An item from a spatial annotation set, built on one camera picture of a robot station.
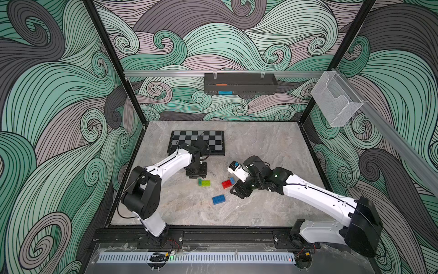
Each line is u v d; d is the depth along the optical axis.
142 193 0.45
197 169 0.74
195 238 0.75
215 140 1.06
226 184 0.90
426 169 0.51
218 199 0.83
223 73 0.94
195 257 0.70
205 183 0.90
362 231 0.38
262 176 0.59
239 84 0.95
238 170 0.69
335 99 0.79
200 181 0.90
